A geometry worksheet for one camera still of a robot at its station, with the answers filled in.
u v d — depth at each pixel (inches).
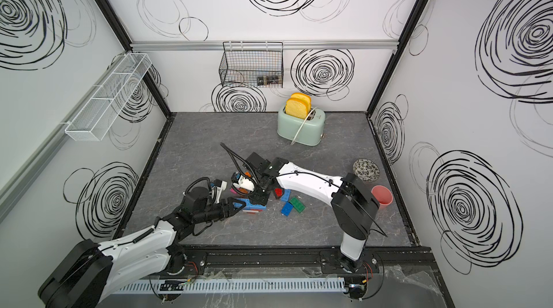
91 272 16.1
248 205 31.6
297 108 37.3
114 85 31.6
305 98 37.8
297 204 33.9
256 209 32.3
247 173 28.3
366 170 37.9
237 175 28.4
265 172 23.5
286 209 33.3
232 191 26.5
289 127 39.0
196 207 25.8
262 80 34.8
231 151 25.7
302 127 37.1
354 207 17.7
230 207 29.1
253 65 48.7
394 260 30.3
